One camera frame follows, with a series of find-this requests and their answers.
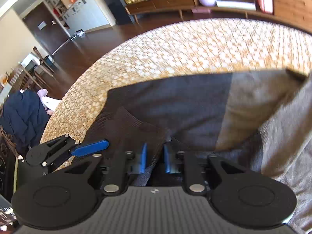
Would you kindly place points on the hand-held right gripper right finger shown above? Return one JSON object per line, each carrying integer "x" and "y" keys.
{"x": 167, "y": 158}

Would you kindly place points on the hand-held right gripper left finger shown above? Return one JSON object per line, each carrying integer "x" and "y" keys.
{"x": 143, "y": 158}

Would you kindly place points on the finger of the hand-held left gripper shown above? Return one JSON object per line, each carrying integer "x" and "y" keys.
{"x": 90, "y": 147}

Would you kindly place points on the grey brown sweater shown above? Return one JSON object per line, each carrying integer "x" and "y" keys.
{"x": 182, "y": 102}

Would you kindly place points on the white cloth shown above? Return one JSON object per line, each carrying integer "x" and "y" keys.
{"x": 52, "y": 103}

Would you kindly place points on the wooden chair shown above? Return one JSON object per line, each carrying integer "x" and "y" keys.
{"x": 45, "y": 61}
{"x": 25, "y": 76}

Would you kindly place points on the small framed picture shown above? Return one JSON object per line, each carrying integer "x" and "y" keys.
{"x": 78, "y": 34}

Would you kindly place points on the brown door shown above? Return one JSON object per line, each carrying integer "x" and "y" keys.
{"x": 46, "y": 34}

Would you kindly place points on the wooden television cabinet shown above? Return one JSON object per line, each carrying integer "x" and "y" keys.
{"x": 170, "y": 1}

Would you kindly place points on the white flat set-top box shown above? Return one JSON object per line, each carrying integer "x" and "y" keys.
{"x": 235, "y": 5}

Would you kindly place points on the small pink suitcase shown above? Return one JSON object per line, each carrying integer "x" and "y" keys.
{"x": 265, "y": 2}

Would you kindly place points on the white wooden wall cabinet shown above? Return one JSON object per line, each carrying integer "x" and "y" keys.
{"x": 90, "y": 12}

